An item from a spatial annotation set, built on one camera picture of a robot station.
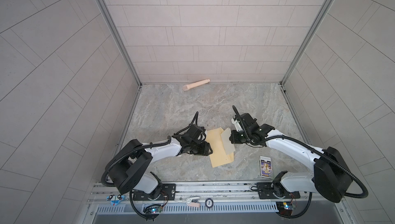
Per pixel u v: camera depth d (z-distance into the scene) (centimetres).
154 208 64
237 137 72
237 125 67
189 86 111
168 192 71
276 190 63
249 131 63
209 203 68
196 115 77
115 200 67
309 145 47
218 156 83
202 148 74
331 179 40
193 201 67
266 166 78
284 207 68
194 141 71
